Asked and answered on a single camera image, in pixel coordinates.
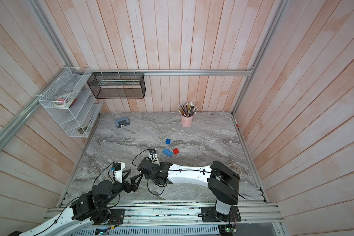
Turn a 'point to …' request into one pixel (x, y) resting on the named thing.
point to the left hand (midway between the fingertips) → (136, 174)
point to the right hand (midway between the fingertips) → (150, 169)
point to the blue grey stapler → (122, 122)
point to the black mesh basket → (117, 85)
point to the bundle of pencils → (187, 110)
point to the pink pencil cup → (187, 122)
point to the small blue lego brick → (168, 141)
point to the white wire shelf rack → (77, 119)
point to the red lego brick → (175, 151)
